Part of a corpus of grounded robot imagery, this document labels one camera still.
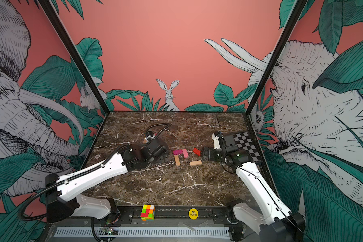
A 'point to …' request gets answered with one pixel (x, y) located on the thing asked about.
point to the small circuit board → (109, 231)
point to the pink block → (185, 153)
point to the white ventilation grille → (142, 232)
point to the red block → (197, 152)
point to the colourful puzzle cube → (148, 213)
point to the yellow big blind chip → (193, 214)
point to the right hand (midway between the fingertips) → (207, 150)
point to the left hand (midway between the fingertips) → (162, 152)
